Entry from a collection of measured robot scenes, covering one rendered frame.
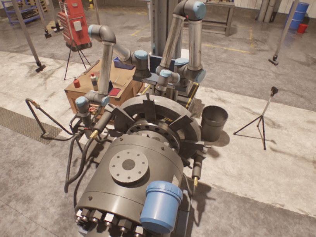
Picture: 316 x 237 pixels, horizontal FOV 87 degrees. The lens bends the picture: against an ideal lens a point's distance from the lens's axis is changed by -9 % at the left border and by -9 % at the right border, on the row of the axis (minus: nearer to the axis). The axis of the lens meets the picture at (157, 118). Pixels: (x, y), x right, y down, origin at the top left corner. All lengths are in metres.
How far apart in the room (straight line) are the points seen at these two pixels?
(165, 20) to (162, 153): 1.40
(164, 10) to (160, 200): 1.74
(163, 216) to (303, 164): 2.19
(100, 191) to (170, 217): 0.41
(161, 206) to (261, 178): 1.67
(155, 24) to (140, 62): 0.43
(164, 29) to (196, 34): 0.56
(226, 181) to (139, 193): 1.31
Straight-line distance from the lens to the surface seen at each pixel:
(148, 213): 0.79
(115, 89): 2.42
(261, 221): 2.08
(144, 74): 2.15
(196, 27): 1.61
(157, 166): 1.09
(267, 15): 8.92
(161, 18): 2.09
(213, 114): 2.44
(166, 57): 1.66
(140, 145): 1.14
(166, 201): 0.80
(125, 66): 2.87
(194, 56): 1.73
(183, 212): 1.63
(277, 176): 2.42
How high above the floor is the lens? 1.77
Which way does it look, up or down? 42 degrees down
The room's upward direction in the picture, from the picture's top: straight up
